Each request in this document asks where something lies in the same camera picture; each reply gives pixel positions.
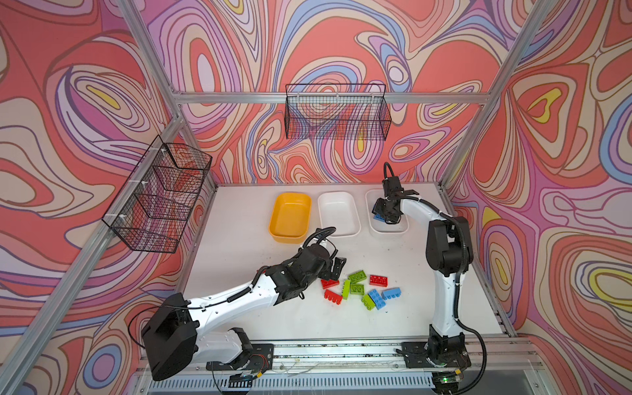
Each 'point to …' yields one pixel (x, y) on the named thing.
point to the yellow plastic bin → (290, 218)
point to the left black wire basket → (159, 201)
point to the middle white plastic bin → (338, 210)
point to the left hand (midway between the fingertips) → (332, 255)
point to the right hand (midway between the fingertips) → (381, 216)
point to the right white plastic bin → (380, 227)
